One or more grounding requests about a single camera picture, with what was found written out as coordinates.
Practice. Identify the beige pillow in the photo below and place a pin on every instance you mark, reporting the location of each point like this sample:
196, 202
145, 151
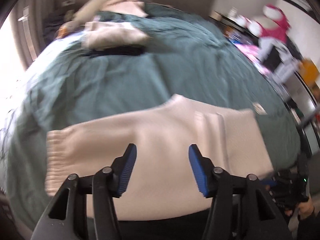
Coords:
92, 7

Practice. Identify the white duvet label tag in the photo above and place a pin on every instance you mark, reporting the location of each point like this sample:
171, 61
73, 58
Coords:
259, 109

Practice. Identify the orange cardboard box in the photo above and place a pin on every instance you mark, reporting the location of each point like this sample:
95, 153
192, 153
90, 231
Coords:
308, 71

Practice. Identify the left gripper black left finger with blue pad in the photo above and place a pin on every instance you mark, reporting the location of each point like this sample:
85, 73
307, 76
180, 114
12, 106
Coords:
65, 216

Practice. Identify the pink white plush toy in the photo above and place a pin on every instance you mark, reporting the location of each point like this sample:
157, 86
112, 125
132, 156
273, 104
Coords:
272, 23

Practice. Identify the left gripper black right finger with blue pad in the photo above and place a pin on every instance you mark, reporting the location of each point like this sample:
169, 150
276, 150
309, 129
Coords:
241, 207

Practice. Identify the teal green bed duvet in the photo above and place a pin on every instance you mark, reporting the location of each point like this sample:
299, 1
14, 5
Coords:
187, 55

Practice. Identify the beige folded garment on bed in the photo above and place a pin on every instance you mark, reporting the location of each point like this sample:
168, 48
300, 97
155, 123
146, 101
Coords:
105, 35

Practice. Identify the black metal rack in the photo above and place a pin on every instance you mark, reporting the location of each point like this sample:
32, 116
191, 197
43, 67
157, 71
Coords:
295, 94

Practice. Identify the cream chevron textured pants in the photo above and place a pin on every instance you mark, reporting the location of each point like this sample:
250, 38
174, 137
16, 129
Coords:
162, 184

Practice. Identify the grey hoodie clothes pile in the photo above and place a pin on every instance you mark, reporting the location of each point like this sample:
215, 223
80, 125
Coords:
277, 58

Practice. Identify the black folded garment on bed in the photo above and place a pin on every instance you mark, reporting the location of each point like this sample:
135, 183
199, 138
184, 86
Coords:
121, 50

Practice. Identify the person's right hand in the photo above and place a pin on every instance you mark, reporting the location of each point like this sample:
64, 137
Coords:
305, 209

